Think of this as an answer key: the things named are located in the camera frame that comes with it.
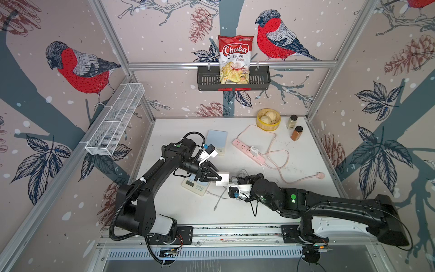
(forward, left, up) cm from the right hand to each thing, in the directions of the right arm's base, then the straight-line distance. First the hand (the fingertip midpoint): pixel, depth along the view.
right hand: (239, 175), depth 71 cm
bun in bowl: (+48, -21, -14) cm, 54 cm away
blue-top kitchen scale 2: (+34, +12, -19) cm, 40 cm away
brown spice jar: (+36, -38, -14) cm, 54 cm away
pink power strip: (+25, -6, -17) cm, 31 cm away
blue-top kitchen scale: (+1, +20, -18) cm, 27 cm away
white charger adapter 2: (+21, -10, -12) cm, 26 cm away
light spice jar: (+46, -37, -14) cm, 60 cm away
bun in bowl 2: (+54, -25, -15) cm, 61 cm away
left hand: (-1, +8, +2) cm, 8 cm away
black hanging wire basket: (+52, +17, +14) cm, 56 cm away
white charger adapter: (-3, +6, +3) cm, 7 cm away
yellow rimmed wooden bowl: (+45, -25, -16) cm, 54 cm away
